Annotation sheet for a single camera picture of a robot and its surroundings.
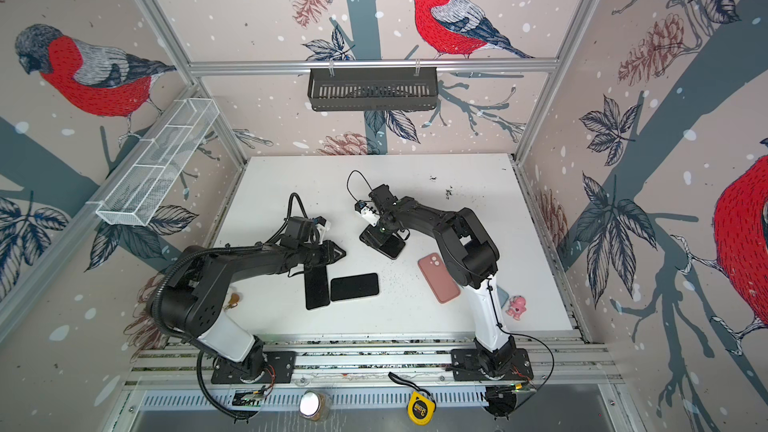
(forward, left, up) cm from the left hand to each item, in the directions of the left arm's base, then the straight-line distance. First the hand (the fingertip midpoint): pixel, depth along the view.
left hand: (342, 254), depth 91 cm
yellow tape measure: (-38, -22, -1) cm, 44 cm away
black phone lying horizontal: (-9, -4, -4) cm, 10 cm away
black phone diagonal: (+1, -13, +6) cm, 14 cm away
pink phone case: (-8, -31, -3) cm, 32 cm away
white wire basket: (+7, +47, +27) cm, 55 cm away
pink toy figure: (-16, -50, 0) cm, 53 cm away
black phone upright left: (-9, +8, -4) cm, 12 cm away
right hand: (+8, -10, -4) cm, 13 cm away
